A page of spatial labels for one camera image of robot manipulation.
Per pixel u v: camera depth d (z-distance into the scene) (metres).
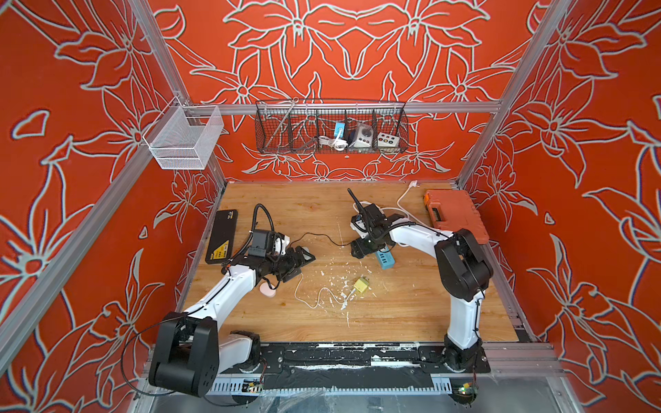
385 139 0.94
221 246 0.95
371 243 0.82
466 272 0.51
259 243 0.67
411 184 1.17
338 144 0.85
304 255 0.81
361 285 0.86
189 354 0.41
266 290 0.85
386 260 0.90
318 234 1.01
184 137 0.94
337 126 0.83
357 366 0.73
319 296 0.85
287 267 0.73
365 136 0.91
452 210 1.04
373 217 0.78
